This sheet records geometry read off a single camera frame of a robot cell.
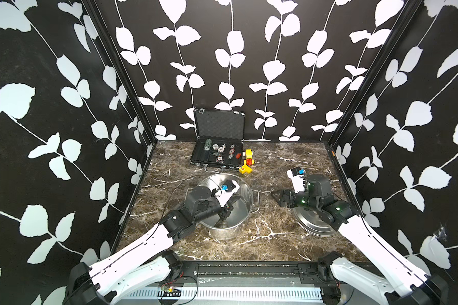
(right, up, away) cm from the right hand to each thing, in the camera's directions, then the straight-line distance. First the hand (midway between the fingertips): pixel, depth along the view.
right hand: (276, 189), depth 76 cm
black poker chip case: (-27, +26, +42) cm, 56 cm away
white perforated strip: (-1, -38, -6) cm, 39 cm away
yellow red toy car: (-9, +11, +32) cm, 35 cm away
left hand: (-15, -1, -6) cm, 16 cm away
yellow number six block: (-11, +7, +29) cm, 32 cm away
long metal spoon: (-23, -15, +4) cm, 28 cm away
